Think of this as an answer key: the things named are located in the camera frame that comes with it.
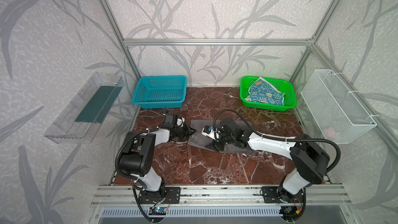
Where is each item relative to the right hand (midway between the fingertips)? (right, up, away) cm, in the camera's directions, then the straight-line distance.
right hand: (208, 135), depth 84 cm
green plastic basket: (+56, +30, +30) cm, 70 cm away
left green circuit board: (-24, -33, -12) cm, 42 cm away
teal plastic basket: (-38, +26, +35) cm, 58 cm away
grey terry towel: (-6, -2, -1) cm, 6 cm away
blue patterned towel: (+40, +26, +31) cm, 56 cm away
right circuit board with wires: (+40, -35, -11) cm, 54 cm away
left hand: (-6, +4, +7) cm, 10 cm away
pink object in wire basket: (+58, +4, -12) cm, 59 cm away
